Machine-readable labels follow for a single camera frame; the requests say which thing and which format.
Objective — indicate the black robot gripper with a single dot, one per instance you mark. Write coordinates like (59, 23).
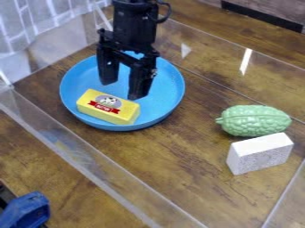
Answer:
(133, 35)

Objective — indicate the yellow butter brick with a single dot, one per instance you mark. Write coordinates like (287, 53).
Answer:
(107, 107)

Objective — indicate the white foam brick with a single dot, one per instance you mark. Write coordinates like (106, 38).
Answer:
(259, 153)

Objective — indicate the white checkered cloth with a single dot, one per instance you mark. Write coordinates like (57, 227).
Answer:
(27, 18)

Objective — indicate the green bitter gourd toy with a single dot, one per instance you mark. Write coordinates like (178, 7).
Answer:
(253, 120)

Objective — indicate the clear acrylic enclosure wall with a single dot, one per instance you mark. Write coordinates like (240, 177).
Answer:
(161, 177)

